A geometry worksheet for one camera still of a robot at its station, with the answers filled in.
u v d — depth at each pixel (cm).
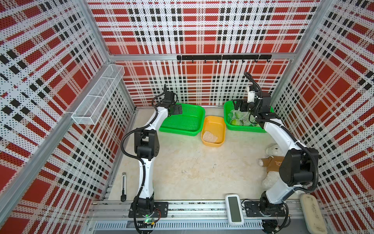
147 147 60
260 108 66
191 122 101
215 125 109
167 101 80
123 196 78
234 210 70
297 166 46
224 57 89
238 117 102
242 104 77
